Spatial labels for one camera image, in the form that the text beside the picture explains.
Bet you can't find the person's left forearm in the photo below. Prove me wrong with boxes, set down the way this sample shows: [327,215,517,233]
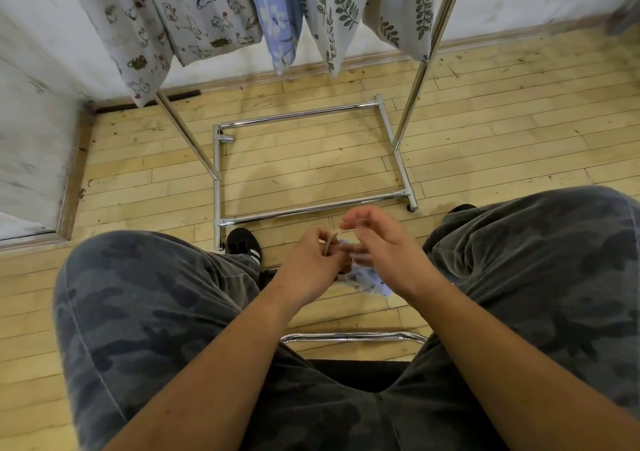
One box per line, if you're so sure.
[102,290,311,451]

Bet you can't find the grey metal furniture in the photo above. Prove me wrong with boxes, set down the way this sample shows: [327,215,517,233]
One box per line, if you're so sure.
[605,0,640,36]

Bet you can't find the black baseboard strip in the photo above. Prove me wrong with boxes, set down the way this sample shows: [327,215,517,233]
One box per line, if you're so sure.
[95,89,202,115]

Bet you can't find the blue floral bag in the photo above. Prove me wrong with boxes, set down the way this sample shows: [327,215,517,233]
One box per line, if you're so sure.
[322,230,393,299]

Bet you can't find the chrome clothes rack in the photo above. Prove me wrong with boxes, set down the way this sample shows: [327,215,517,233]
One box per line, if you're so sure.
[153,0,472,252]

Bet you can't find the person's right hand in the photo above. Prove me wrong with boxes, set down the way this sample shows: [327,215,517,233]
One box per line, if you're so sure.
[339,205,445,302]

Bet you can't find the black striped left shoe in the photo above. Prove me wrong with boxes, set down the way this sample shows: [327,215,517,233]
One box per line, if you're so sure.
[225,227,263,266]

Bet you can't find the chrome chair frame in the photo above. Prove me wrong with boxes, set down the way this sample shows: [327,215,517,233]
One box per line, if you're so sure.
[279,331,429,346]

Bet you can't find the person's left hand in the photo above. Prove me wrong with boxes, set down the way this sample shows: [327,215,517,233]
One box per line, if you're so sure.
[272,225,353,312]

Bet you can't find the black chair seat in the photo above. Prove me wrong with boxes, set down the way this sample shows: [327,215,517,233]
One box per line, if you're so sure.
[307,359,413,394]

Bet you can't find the person's right forearm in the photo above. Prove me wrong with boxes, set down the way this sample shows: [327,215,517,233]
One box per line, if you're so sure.
[407,275,640,451]

